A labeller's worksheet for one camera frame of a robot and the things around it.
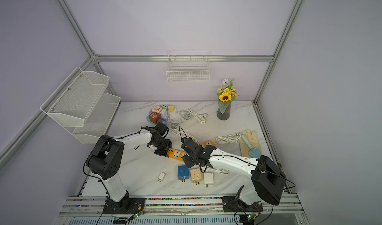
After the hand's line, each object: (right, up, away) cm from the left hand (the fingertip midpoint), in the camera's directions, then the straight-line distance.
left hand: (172, 151), depth 92 cm
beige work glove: (+53, +7, +7) cm, 54 cm away
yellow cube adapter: (-3, +28, +16) cm, 32 cm away
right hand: (+12, -2, -8) cm, 15 cm away
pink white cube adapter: (-13, +28, +13) cm, 33 cm away
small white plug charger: (-5, -12, -10) cm, 16 cm away
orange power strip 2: (+3, -1, -3) cm, 4 cm away
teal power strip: (-20, +19, +15) cm, 32 cm away
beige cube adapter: (+15, -9, -13) cm, 22 cm away
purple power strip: (-8, +20, +15) cm, 26 cm away
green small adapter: (-8, +29, +16) cm, 34 cm away
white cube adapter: (+22, -12, -12) cm, 27 cm away
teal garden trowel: (+52, -1, +1) cm, 52 cm away
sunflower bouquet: (+34, +36, -2) cm, 50 cm away
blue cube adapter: (+8, -9, -12) cm, 17 cm away
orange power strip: (+23, +5, +2) cm, 24 cm away
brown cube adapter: (-13, +22, +8) cm, 27 cm away
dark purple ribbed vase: (+37, +23, +14) cm, 45 cm away
